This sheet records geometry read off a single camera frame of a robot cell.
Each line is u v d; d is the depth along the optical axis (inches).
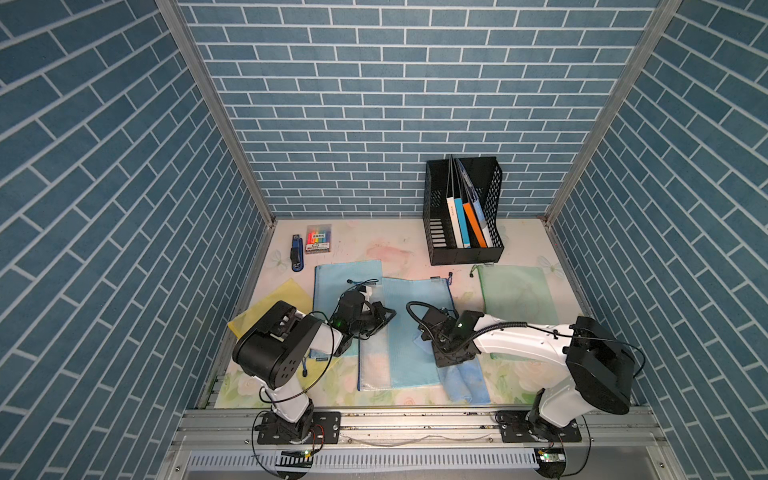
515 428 29.0
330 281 40.6
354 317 29.5
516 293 39.3
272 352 18.4
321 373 18.1
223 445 28.1
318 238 44.2
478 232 37.9
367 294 35.0
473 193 36.0
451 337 24.8
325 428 29.0
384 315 33.0
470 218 36.0
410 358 33.6
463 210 35.0
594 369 17.3
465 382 30.8
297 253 41.8
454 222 36.8
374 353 34.1
